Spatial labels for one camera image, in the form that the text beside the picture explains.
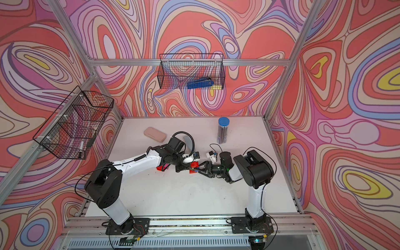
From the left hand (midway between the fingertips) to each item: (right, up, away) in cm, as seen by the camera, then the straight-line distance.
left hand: (191, 164), depth 87 cm
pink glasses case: (-27, +17, +20) cm, 38 cm away
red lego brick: (0, -5, +3) cm, 6 cm away
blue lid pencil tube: (+19, +24, +3) cm, 31 cm away
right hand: (+4, -6, +2) cm, 8 cm away
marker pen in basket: (-51, +11, -15) cm, 54 cm away
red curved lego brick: (+2, 0, -3) cm, 4 cm away
